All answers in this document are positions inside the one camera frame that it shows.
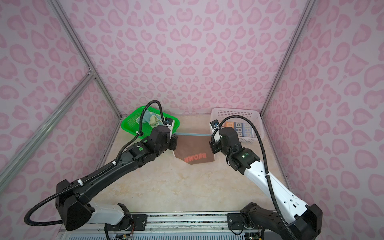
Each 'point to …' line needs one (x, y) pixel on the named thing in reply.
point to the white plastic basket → (219, 113)
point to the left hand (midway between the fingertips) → (178, 135)
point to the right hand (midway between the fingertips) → (212, 134)
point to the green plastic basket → (132, 124)
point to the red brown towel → (194, 149)
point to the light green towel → (153, 118)
